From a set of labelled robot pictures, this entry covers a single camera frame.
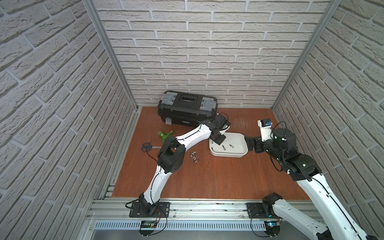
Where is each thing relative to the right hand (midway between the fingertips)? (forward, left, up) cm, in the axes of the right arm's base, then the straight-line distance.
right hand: (256, 135), depth 70 cm
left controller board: (-31, +55, -30) cm, 70 cm away
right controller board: (-35, -5, -29) cm, 46 cm away
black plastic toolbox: (+30, +34, -10) cm, 46 cm away
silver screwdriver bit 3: (+7, +31, -27) cm, 42 cm away
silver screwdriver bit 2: (+9, +10, -28) cm, 31 cm away
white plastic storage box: (+10, +3, -27) cm, 29 cm away
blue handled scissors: (+11, +61, -23) cm, 66 cm away
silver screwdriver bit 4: (+3, +30, -28) cm, 41 cm away
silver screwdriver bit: (+10, +5, -28) cm, 30 cm away
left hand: (+12, +12, -20) cm, 26 cm away
